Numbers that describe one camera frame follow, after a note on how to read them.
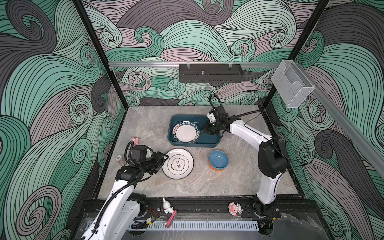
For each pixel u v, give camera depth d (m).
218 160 0.85
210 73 0.96
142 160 0.61
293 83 0.78
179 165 0.88
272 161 0.49
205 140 0.97
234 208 0.71
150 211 0.73
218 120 0.78
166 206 0.72
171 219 0.67
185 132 1.04
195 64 0.95
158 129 1.02
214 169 0.81
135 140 0.97
